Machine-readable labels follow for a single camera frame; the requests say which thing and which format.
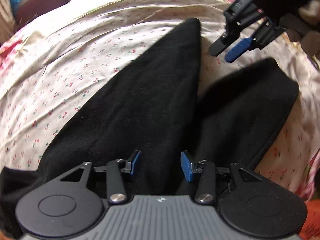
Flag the black pants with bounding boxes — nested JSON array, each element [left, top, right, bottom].
[[1, 18, 299, 238]]

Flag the white cherry print bedsheet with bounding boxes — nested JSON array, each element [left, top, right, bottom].
[[0, 0, 320, 196]]

